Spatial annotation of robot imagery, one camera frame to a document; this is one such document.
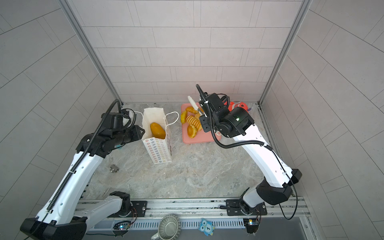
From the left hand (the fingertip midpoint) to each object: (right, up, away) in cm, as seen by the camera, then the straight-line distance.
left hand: (147, 129), depth 71 cm
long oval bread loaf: (-1, -3, +19) cm, 19 cm away
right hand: (+28, +5, -5) cm, 29 cm away
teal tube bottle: (-7, -5, -14) cm, 16 cm away
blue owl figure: (+28, -43, -5) cm, 52 cm away
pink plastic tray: (+26, -7, +26) cm, 38 cm away
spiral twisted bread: (+23, +2, +28) cm, 36 cm away
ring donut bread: (+23, +6, +35) cm, 42 cm away
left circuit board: (-9, -42, -6) cm, 44 cm away
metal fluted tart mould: (+11, -44, -4) cm, 46 cm away
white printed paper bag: (+5, -11, +5) cm, 13 cm away
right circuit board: (+49, -44, -3) cm, 66 cm away
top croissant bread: (+19, +11, +35) cm, 41 cm away
